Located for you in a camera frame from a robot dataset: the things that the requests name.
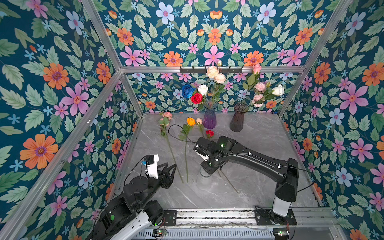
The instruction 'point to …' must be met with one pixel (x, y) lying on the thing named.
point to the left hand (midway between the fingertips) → (175, 164)
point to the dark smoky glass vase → (237, 121)
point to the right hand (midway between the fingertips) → (207, 167)
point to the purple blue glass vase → (210, 118)
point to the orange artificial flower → (191, 122)
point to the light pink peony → (258, 99)
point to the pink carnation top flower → (166, 117)
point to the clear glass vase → (205, 183)
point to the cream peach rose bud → (199, 121)
